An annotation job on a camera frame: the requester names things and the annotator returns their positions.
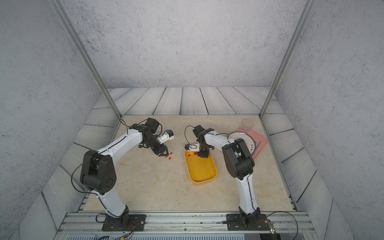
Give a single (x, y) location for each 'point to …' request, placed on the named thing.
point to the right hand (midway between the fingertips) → (204, 152)
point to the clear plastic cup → (247, 125)
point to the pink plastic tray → (260, 140)
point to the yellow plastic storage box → (200, 169)
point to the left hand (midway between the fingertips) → (167, 151)
